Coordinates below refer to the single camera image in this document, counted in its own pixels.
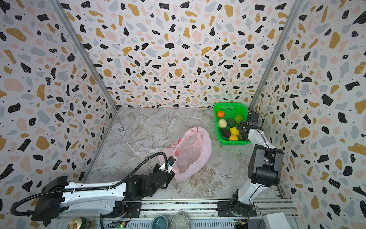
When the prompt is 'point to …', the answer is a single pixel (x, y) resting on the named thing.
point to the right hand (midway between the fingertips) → (244, 123)
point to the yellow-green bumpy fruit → (238, 118)
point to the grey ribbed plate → (179, 221)
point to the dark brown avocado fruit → (225, 132)
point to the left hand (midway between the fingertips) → (173, 161)
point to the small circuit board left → (119, 224)
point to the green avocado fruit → (230, 122)
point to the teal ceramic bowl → (160, 222)
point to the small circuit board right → (240, 222)
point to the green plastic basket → (230, 109)
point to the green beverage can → (80, 223)
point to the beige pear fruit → (222, 123)
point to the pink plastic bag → (192, 151)
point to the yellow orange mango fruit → (233, 137)
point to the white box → (276, 221)
